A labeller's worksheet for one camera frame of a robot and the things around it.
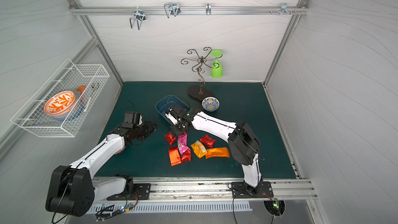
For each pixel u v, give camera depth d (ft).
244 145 1.57
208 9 2.58
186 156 2.69
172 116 2.27
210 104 3.53
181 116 2.16
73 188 1.30
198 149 2.77
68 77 2.36
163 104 3.44
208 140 2.90
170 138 2.90
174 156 2.75
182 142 2.82
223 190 2.47
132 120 2.21
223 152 2.77
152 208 2.30
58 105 2.08
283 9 2.51
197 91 3.72
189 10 2.56
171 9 2.51
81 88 2.41
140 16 2.57
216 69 3.22
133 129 2.18
